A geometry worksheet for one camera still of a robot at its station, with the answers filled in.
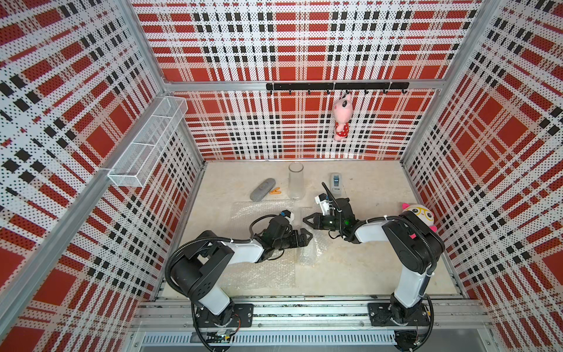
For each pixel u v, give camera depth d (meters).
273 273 0.84
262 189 1.05
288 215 0.84
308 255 0.82
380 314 0.73
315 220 0.86
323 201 0.86
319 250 0.84
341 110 0.91
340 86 0.89
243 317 0.74
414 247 0.50
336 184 1.08
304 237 0.81
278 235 0.72
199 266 0.45
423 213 0.91
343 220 0.75
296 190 1.05
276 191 1.08
